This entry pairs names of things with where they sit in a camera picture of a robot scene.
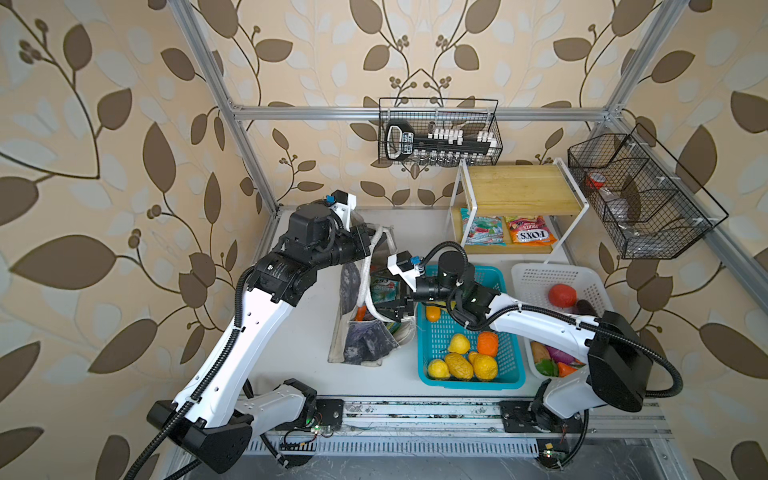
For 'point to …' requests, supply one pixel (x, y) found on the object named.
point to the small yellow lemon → (438, 369)
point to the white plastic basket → (532, 283)
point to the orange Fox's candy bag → (529, 231)
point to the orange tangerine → (488, 343)
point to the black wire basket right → (654, 208)
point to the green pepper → (548, 368)
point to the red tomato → (562, 296)
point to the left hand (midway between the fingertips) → (388, 233)
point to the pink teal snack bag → (384, 290)
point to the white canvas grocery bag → (359, 335)
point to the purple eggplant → (583, 307)
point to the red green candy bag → (485, 230)
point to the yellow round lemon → (485, 367)
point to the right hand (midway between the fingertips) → (371, 290)
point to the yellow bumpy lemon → (458, 366)
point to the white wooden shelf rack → (515, 209)
